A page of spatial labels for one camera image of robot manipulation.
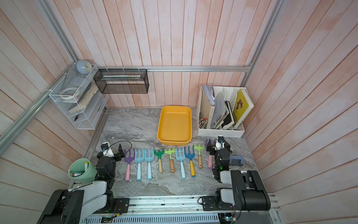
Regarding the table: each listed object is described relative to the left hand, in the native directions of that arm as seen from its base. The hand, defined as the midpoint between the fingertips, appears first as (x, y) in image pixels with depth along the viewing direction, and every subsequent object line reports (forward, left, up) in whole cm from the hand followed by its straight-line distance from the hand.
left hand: (114, 147), depth 87 cm
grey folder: (+20, -70, +12) cm, 74 cm away
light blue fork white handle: (-5, -22, -8) cm, 24 cm away
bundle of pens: (+13, -57, +9) cm, 59 cm away
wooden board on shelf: (+18, +14, +24) cm, 33 cm away
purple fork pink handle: (-6, -9, -7) cm, 12 cm away
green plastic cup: (-15, +13, 0) cm, 20 cm away
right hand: (+5, -67, +2) cm, 67 cm away
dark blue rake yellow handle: (-3, -50, -7) cm, 50 cm away
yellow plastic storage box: (+23, -39, -7) cm, 46 cm away
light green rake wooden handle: (+4, -56, -7) cm, 57 cm away
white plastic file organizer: (+28, -61, +6) cm, 68 cm away
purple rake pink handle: (-3, -62, -7) cm, 63 cm away
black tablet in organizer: (+17, -76, +5) cm, 78 cm away
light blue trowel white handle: (-4, -43, -8) cm, 44 cm away
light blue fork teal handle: (-5, -15, -8) cm, 18 cm away
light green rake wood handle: (0, -36, -7) cm, 37 cm away
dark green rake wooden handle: (-1, -29, -8) cm, 30 cm away
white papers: (+32, -61, +21) cm, 72 cm away
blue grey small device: (-7, -78, -4) cm, 79 cm away
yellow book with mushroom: (+25, -84, +14) cm, 89 cm away
